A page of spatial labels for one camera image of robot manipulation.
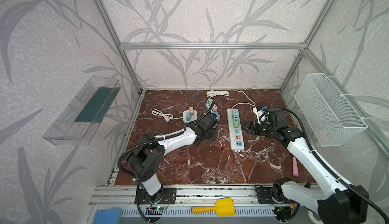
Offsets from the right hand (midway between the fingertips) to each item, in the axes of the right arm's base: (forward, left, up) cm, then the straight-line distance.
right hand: (245, 122), depth 80 cm
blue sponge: (-40, +64, -15) cm, 77 cm away
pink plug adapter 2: (+19, +15, -13) cm, 27 cm away
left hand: (+1, +15, -10) cm, 18 cm away
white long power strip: (-2, +3, -16) cm, 16 cm away
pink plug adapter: (+16, +31, -13) cm, 37 cm away
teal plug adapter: (+12, +33, -12) cm, 37 cm away
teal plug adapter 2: (+15, +2, -12) cm, 20 cm away
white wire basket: (-9, -33, +15) cm, 37 cm away
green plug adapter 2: (+24, +18, -12) cm, 33 cm away
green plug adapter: (+11, +2, -12) cm, 16 cm away
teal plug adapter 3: (+6, +2, -12) cm, 14 cm away
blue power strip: (+24, +20, -17) cm, 35 cm away
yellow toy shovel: (-36, +13, -18) cm, 42 cm away
